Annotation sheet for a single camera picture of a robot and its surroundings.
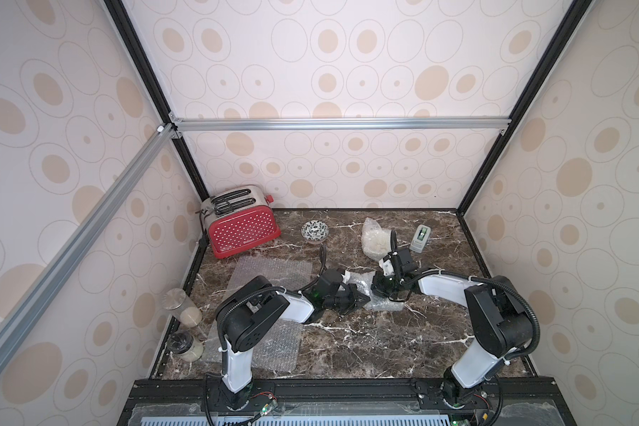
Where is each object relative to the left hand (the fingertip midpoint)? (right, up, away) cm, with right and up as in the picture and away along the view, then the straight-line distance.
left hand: (379, 302), depth 83 cm
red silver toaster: (-48, +27, +11) cm, 56 cm away
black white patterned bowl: (-22, +23, +26) cm, 41 cm away
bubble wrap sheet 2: (+3, +18, +19) cm, 27 cm away
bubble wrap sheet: (-31, -14, -2) cm, 34 cm away
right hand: (0, +3, +10) cm, 11 cm away
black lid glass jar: (-56, -9, -10) cm, 58 cm away
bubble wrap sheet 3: (0, -1, +2) cm, 2 cm away
